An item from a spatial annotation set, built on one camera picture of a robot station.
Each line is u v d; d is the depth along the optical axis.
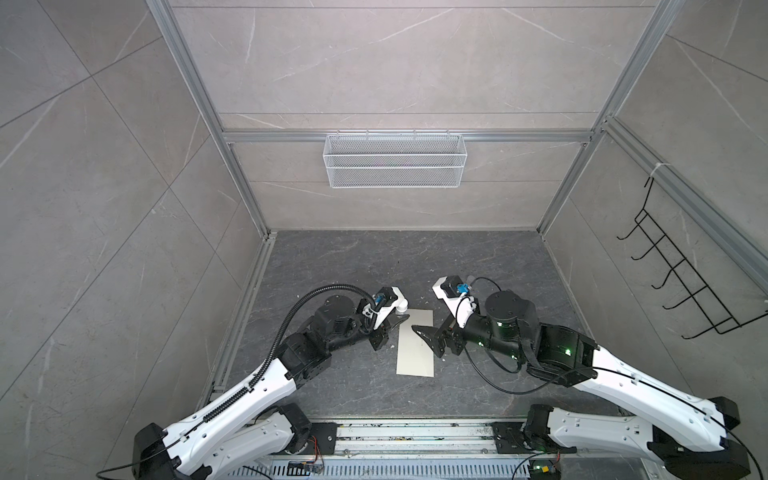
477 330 0.53
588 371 0.42
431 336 0.51
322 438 0.73
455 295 0.50
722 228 0.56
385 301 0.54
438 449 0.73
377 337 0.59
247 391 0.45
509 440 0.73
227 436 0.43
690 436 0.39
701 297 0.63
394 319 0.63
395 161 1.01
